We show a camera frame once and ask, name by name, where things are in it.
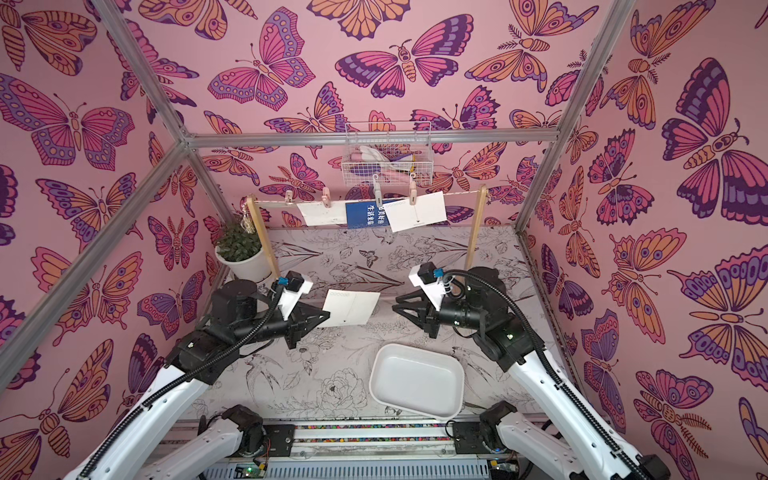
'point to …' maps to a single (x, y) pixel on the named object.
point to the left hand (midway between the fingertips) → (329, 312)
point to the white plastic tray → (421, 381)
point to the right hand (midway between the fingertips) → (400, 302)
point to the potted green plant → (243, 253)
